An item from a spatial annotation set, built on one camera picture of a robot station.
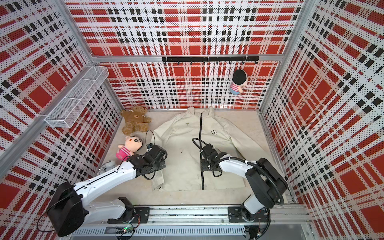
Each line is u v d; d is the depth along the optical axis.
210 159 0.69
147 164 0.60
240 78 0.93
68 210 0.39
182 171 0.88
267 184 0.44
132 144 0.93
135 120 1.07
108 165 0.78
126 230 0.69
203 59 0.89
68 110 0.70
